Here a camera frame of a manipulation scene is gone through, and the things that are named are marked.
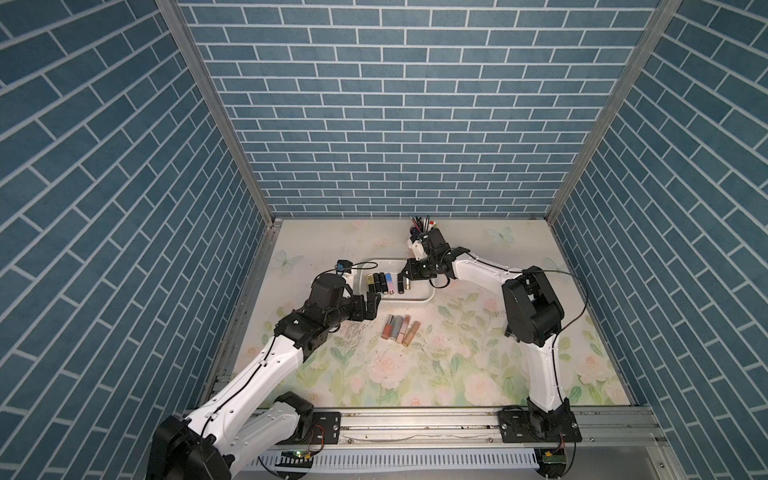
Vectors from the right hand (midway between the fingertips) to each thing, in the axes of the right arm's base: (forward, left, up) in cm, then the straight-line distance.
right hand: (406, 272), depth 98 cm
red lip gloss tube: (-20, +5, -5) cm, 21 cm away
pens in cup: (+17, -4, +5) cm, 18 cm away
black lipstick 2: (-3, +7, -3) cm, 9 cm away
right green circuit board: (-48, -40, -10) cm, 63 cm away
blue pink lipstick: (-1, +5, -5) cm, 7 cm away
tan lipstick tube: (-19, -3, -5) cm, 20 cm away
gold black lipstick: (-3, +11, -3) cm, 12 cm away
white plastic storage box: (-5, -6, -3) cm, 8 cm away
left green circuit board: (-52, +24, -9) cm, 58 cm away
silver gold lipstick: (-4, -1, -1) cm, 4 cm away
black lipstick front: (-1, +2, -5) cm, 5 cm away
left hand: (-17, +8, +11) cm, 22 cm away
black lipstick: (-1, +10, -3) cm, 11 cm away
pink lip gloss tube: (-18, 0, -5) cm, 18 cm away
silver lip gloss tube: (-17, +2, -5) cm, 18 cm away
